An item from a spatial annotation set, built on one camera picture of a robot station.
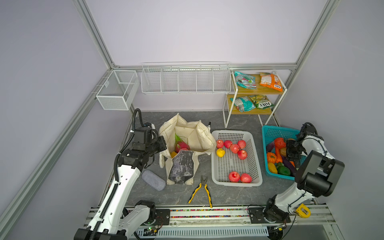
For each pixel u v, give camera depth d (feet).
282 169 2.76
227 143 3.15
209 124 3.68
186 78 3.19
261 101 3.30
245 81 2.78
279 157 3.00
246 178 2.65
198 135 2.88
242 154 2.98
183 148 2.80
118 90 3.34
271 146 3.17
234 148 3.07
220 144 3.16
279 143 3.02
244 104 3.25
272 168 2.79
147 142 1.82
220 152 2.99
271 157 2.92
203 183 2.77
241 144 3.15
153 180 2.75
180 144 3.06
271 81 2.84
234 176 2.66
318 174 1.59
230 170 2.91
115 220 1.26
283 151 2.92
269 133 3.29
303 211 2.42
